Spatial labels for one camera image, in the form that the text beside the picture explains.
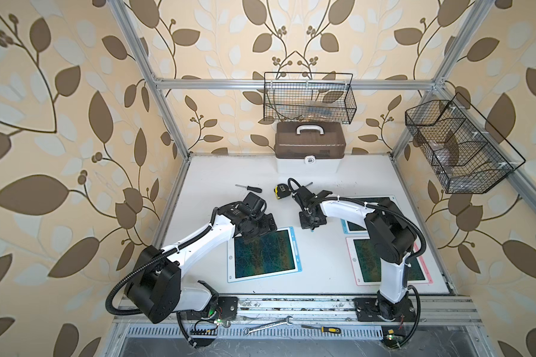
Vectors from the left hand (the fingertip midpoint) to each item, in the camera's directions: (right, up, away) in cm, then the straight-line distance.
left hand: (268, 228), depth 83 cm
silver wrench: (-6, -30, -12) cm, 33 cm away
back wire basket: (+21, +55, +16) cm, 61 cm away
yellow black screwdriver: (+22, -29, -13) cm, 39 cm away
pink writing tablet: (+38, -14, +1) cm, 40 cm away
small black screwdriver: (-9, +14, +23) cm, 29 cm away
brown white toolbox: (+18, +32, +14) cm, 39 cm away
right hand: (+17, -1, +13) cm, 21 cm away
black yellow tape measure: (+6, +13, +19) cm, 24 cm away
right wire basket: (+67, +27, -8) cm, 73 cm away
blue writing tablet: (+1, -12, +4) cm, 12 cm away
